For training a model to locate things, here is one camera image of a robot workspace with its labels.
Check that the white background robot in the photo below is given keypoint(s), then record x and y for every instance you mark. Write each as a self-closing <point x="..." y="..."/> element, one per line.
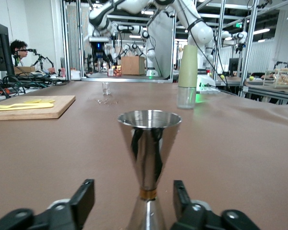
<point x="150" y="48"/>

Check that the yellow plastic knife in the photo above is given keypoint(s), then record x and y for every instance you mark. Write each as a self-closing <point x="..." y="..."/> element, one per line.
<point x="26" y="106"/>

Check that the steel double jigger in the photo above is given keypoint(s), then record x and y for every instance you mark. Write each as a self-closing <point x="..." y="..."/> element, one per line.
<point x="148" y="148"/>

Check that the wooden cutting board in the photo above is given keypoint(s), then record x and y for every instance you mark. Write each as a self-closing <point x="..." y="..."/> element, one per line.
<point x="38" y="112"/>

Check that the aluminium frame post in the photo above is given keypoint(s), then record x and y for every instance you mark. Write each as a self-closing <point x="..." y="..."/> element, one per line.
<point x="248" y="48"/>
<point x="66" y="36"/>

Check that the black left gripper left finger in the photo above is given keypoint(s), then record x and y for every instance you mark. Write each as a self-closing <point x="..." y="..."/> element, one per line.
<point x="84" y="198"/>

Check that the green sleeved glass bottle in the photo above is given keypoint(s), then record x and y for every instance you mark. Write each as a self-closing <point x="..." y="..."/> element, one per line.
<point x="187" y="72"/>

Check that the seated person with dark hair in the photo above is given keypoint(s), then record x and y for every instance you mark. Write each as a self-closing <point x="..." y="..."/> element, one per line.
<point x="19" y="51"/>

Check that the small colourful printed box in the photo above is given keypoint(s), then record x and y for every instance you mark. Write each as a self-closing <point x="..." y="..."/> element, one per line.
<point x="114" y="72"/>

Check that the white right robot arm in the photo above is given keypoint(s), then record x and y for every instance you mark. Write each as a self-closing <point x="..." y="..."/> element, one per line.
<point x="199" y="31"/>

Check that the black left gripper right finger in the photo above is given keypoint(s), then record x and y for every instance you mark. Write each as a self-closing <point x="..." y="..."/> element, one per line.
<point x="182" y="203"/>

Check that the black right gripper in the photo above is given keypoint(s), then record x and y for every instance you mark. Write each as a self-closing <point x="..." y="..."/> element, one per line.
<point x="99" y="49"/>

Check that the black computer monitor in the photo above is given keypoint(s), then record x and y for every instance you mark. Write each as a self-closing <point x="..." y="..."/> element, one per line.
<point x="0" y="48"/>

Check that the brown wooden box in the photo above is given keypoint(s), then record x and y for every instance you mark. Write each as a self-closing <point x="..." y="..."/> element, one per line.
<point x="133" y="65"/>

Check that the brown table cover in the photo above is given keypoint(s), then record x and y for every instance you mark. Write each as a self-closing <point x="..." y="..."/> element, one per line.
<point x="230" y="155"/>

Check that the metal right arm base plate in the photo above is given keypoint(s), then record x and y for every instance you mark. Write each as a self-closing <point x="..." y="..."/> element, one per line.
<point x="208" y="90"/>

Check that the yellow plastic fork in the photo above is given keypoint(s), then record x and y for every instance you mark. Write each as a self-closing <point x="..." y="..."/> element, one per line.
<point x="4" y="105"/>

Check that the small clear glass cup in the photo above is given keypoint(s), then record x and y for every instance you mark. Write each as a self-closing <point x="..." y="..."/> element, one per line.
<point x="106" y="89"/>

